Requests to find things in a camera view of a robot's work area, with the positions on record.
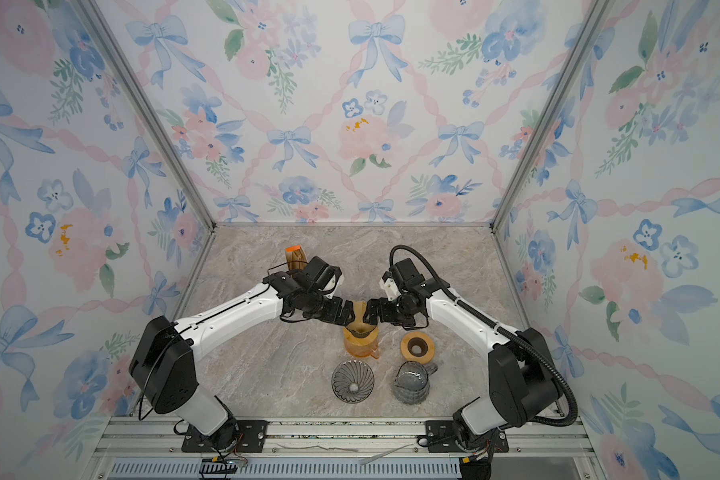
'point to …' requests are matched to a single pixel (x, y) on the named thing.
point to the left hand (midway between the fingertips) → (343, 313)
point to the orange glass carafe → (362, 347)
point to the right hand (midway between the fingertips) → (377, 317)
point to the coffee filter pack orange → (296, 258)
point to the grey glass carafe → (411, 385)
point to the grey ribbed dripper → (352, 381)
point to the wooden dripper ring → (417, 346)
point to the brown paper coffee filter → (358, 328)
